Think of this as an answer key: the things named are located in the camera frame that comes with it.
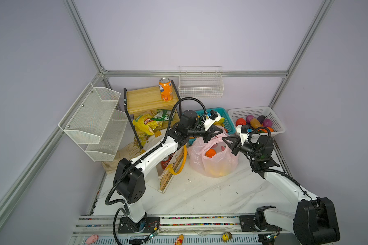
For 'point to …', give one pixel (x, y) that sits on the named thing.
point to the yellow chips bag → (144, 126)
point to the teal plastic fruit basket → (228, 124)
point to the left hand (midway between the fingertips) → (220, 130)
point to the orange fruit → (210, 153)
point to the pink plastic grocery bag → (216, 157)
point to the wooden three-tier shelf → (139, 101)
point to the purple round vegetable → (267, 122)
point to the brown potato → (255, 123)
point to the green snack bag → (163, 115)
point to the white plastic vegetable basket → (236, 114)
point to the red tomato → (240, 121)
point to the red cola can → (164, 162)
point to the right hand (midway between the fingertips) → (223, 137)
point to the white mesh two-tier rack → (94, 124)
